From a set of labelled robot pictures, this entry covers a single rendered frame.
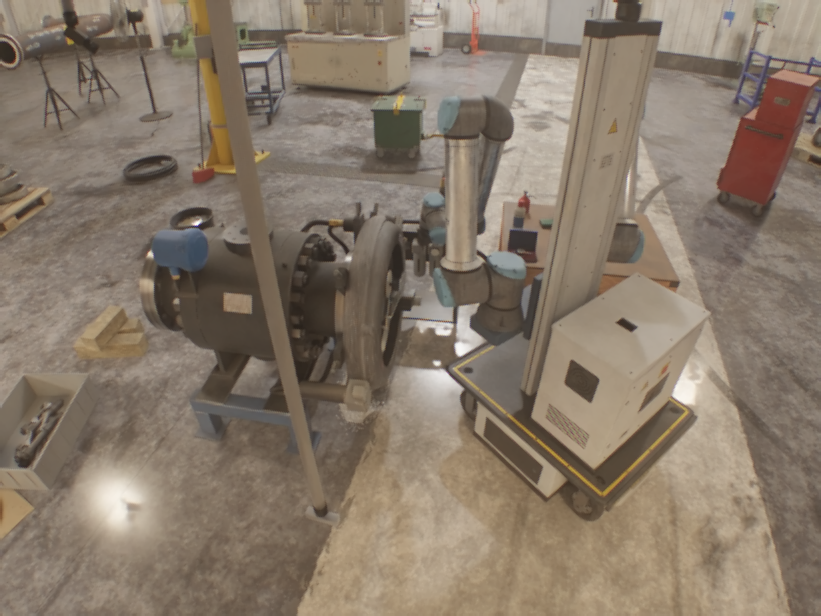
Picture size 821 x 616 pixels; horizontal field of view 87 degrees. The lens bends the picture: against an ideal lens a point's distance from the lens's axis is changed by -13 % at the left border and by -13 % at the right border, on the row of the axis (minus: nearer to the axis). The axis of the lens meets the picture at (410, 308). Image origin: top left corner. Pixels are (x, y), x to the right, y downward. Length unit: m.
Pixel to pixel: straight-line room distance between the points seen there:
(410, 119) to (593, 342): 3.90
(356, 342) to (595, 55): 1.23
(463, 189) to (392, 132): 3.68
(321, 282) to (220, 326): 0.46
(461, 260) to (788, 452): 2.00
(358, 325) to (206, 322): 0.70
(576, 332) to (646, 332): 0.26
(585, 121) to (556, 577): 1.65
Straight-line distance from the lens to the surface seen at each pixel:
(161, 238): 2.06
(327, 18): 8.95
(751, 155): 5.23
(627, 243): 2.21
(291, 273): 1.99
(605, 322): 1.82
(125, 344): 3.17
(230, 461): 2.46
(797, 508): 2.78
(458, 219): 1.68
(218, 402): 2.36
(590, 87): 1.55
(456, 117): 1.60
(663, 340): 1.83
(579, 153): 1.61
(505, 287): 1.82
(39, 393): 3.26
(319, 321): 2.10
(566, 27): 12.31
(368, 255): 1.85
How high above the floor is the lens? 1.92
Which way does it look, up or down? 38 degrees down
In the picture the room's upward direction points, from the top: straight up
